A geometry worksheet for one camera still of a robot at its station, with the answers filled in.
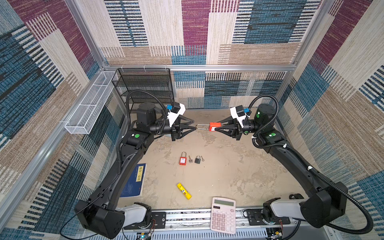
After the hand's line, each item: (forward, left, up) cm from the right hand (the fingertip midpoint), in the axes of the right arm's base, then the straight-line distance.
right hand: (215, 127), depth 63 cm
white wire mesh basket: (+9, +60, -2) cm, 61 cm away
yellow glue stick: (-15, +15, -35) cm, 41 cm away
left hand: (+1, +9, +3) cm, 9 cm away
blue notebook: (-11, +43, -35) cm, 57 cm away
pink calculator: (-27, -4, -35) cm, 44 cm away
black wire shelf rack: (+50, +47, -14) cm, 70 cm away
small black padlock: (+4, +7, -36) cm, 37 cm away
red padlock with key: (+3, +16, -34) cm, 38 cm away
